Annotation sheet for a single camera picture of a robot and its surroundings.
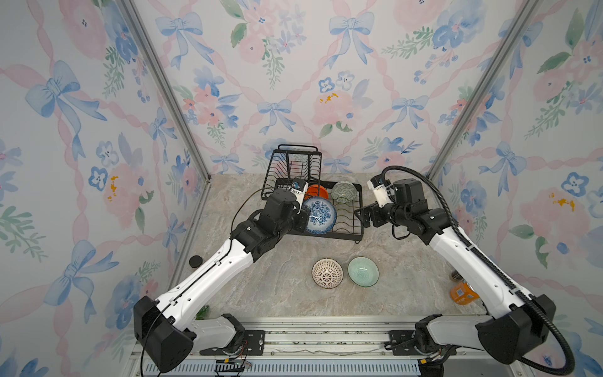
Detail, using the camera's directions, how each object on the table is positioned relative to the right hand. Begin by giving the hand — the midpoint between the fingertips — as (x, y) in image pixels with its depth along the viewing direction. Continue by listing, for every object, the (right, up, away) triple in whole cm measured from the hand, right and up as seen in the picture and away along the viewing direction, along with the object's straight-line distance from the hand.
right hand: (367, 204), depth 78 cm
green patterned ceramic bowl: (-2, +5, +32) cm, 32 cm away
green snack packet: (-56, -37, +2) cm, 67 cm away
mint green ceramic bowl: (+1, -25, +8) cm, 26 cm away
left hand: (-20, 0, -5) cm, 21 cm away
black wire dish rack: (-7, -1, +30) cm, 31 cm away
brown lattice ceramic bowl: (-12, -26, +10) cm, 30 cm away
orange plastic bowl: (-16, +5, +23) cm, 29 cm away
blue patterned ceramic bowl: (-15, -3, -3) cm, 16 cm away
